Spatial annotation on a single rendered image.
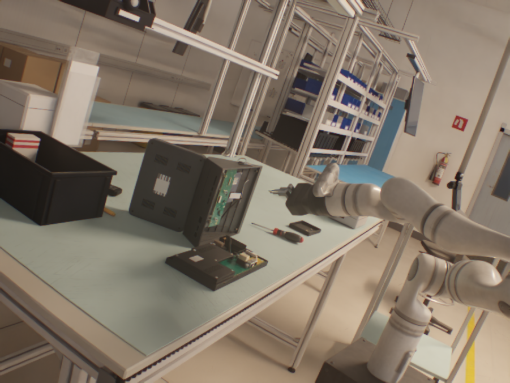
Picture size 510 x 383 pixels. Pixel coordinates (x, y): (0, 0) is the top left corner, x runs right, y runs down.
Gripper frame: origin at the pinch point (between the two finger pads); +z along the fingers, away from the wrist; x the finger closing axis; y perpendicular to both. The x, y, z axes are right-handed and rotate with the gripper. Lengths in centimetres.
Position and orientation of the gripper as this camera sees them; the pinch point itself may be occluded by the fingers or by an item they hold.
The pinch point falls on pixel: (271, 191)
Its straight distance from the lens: 113.7
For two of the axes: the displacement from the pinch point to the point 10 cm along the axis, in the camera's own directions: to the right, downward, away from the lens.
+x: 5.0, -7.0, 5.1
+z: -7.1, 0.0, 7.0
